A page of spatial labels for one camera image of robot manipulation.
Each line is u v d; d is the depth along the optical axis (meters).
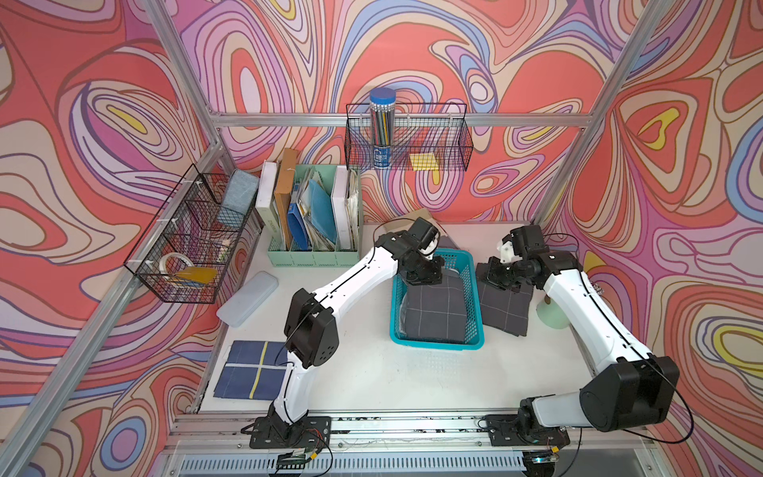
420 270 0.71
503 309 0.93
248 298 0.97
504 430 0.73
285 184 0.86
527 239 0.63
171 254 0.70
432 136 0.96
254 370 0.84
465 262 0.98
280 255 1.04
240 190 0.81
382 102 0.71
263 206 0.86
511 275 0.68
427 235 0.67
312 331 0.50
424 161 0.91
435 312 0.89
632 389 0.40
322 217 0.98
